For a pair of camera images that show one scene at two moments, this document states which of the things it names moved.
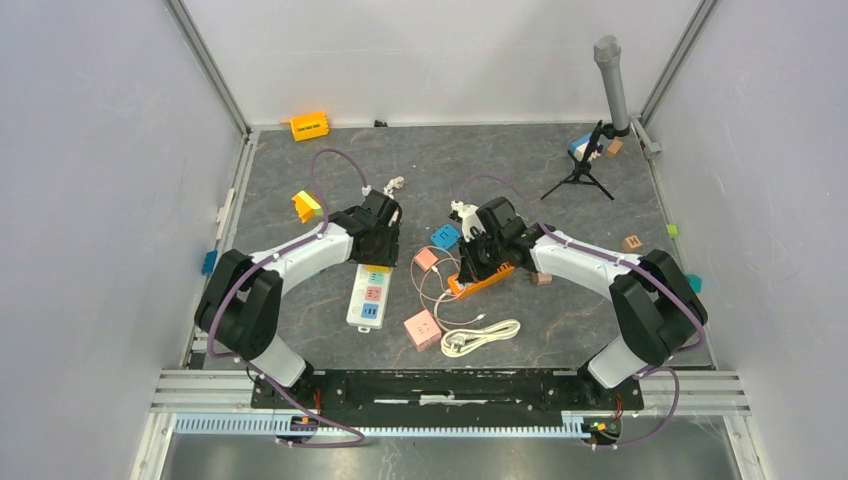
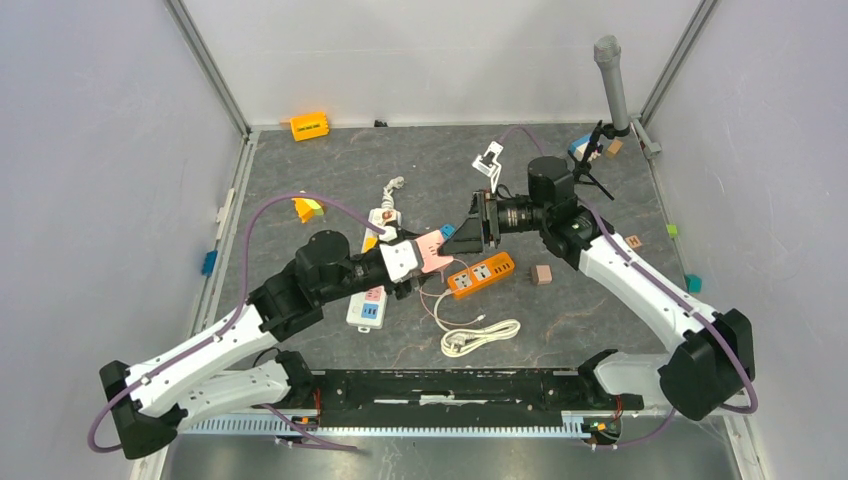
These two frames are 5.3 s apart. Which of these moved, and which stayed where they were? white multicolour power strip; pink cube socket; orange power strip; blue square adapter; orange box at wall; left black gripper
Moved: left black gripper; pink cube socket
Stayed: orange box at wall; blue square adapter; orange power strip; white multicolour power strip
